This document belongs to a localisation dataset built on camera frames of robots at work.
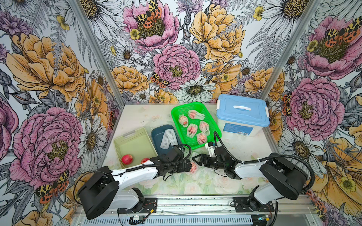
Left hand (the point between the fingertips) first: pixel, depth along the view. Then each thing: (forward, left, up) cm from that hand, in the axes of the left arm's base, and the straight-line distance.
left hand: (183, 170), depth 83 cm
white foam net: (+17, +12, 0) cm, 21 cm away
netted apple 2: (+25, -6, +4) cm, 26 cm away
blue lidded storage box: (+29, -37, +15) cm, 49 cm away
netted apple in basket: (+34, 0, +4) cm, 34 cm away
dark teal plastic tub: (+25, +19, -2) cm, 31 cm away
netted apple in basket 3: (+19, -12, +3) cm, 23 cm away
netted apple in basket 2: (+28, -15, +3) cm, 32 cm away
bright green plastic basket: (+46, +1, +4) cm, 46 cm away
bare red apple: (+6, +33, +2) cm, 34 cm away
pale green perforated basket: (+19, +31, -2) cm, 36 cm away
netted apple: (0, -6, +2) cm, 7 cm away
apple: (+40, -9, +3) cm, 41 cm away
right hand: (+4, -8, 0) cm, 9 cm away
